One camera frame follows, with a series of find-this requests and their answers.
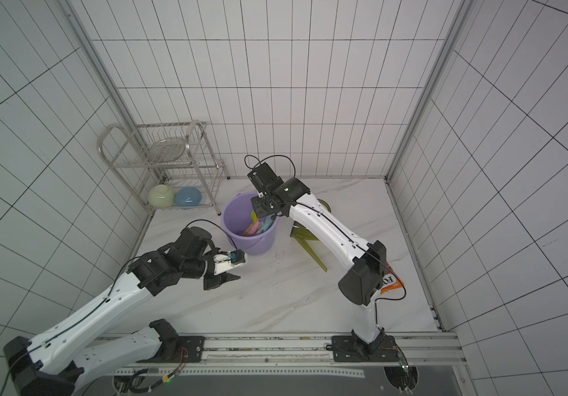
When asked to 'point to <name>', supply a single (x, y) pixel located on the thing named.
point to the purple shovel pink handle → (252, 229)
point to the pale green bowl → (161, 195)
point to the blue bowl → (187, 196)
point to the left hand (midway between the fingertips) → (229, 272)
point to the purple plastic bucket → (236, 218)
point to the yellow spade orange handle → (254, 216)
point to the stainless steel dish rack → (168, 165)
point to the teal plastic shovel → (267, 223)
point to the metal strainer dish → (166, 150)
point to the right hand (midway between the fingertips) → (253, 207)
